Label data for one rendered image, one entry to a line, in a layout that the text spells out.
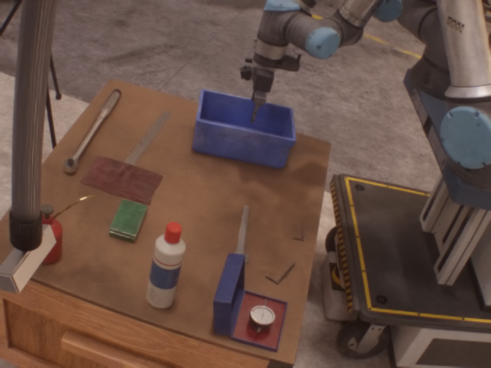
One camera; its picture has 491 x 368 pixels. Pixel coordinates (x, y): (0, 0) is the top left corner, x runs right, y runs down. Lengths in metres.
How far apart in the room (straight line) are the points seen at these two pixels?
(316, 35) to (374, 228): 0.80
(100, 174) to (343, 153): 1.59
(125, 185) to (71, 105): 1.29
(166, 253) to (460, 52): 0.77
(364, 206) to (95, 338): 1.09
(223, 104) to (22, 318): 0.95
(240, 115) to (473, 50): 0.96
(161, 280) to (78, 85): 1.89
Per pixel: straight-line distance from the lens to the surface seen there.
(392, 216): 2.25
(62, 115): 2.91
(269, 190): 1.88
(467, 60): 1.40
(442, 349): 2.06
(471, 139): 1.40
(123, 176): 1.78
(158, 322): 1.44
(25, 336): 1.73
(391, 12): 1.80
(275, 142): 1.91
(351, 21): 1.71
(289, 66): 1.76
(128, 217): 1.63
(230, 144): 1.92
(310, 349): 2.13
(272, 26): 1.69
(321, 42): 1.61
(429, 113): 1.89
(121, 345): 1.54
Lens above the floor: 1.57
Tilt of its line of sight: 36 degrees down
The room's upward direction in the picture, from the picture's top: 16 degrees clockwise
